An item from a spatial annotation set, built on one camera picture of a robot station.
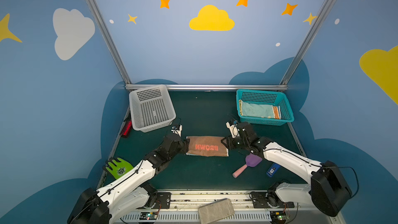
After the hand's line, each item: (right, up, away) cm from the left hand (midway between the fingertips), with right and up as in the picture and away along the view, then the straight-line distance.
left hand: (187, 139), depth 83 cm
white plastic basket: (-29, +17, +28) cm, 44 cm away
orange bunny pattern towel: (+59, +14, +22) cm, 64 cm away
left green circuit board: (-17, -33, -12) cm, 39 cm away
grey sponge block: (+14, -30, -13) cm, 35 cm away
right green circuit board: (+44, -33, -11) cm, 56 cm away
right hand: (+21, 0, +2) cm, 21 cm away
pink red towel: (+11, -6, +8) cm, 15 cm away
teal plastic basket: (+61, +25, +29) cm, 72 cm away
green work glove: (-39, -15, +1) cm, 42 cm away
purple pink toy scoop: (+36, -13, +5) cm, 39 cm away
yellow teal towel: (+46, +15, +23) cm, 53 cm away
